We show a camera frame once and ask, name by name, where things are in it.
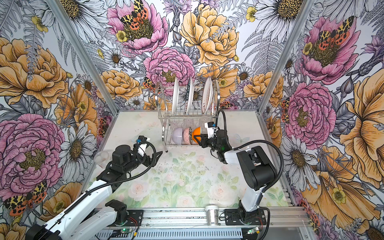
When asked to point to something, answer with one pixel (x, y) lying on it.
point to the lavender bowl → (177, 135)
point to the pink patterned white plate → (207, 96)
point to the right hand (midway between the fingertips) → (195, 139)
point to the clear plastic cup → (101, 158)
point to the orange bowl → (196, 131)
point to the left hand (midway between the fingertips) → (154, 152)
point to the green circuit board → (125, 230)
